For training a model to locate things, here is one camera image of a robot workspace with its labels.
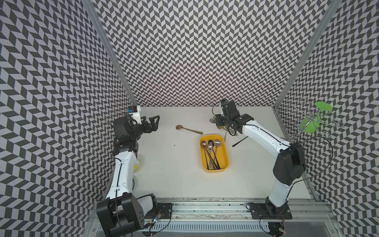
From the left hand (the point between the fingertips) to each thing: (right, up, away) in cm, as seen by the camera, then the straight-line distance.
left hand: (152, 117), depth 77 cm
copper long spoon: (+28, -18, +18) cm, 38 cm away
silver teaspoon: (+43, -13, +24) cm, 51 cm away
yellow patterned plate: (-13, -29, +11) cm, 33 cm away
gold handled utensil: (+11, -6, +31) cm, 33 cm away
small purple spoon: (+33, -15, +19) cm, 41 cm away
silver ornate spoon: (+33, -20, +18) cm, 42 cm away
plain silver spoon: (+37, -16, +20) cm, 45 cm away
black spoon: (+36, -29, +12) cm, 48 cm away
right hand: (+38, -1, +11) cm, 39 cm away
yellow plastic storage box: (+40, -23, +17) cm, 50 cm away
